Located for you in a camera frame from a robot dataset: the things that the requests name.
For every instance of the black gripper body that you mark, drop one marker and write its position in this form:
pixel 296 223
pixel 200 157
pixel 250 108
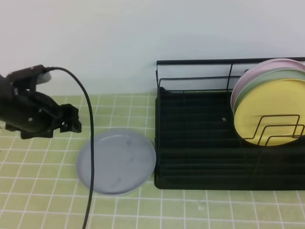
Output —
pixel 33 114

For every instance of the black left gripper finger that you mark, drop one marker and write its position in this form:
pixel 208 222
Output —
pixel 69 111

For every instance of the yellow plate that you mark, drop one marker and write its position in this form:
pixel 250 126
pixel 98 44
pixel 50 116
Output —
pixel 272 130

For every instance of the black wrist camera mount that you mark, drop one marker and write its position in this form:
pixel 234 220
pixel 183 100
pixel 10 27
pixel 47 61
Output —
pixel 26 76

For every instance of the grey round plate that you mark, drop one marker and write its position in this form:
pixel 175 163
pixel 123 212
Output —
pixel 123 161

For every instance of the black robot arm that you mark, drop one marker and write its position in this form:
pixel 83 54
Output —
pixel 7 91

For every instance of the pink plate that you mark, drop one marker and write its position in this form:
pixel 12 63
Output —
pixel 262 68

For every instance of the green plate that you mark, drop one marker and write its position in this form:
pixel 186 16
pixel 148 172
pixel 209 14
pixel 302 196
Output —
pixel 262 78

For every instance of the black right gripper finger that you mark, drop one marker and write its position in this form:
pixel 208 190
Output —
pixel 71 126

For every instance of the black wire dish rack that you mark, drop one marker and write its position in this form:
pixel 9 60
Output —
pixel 197 145

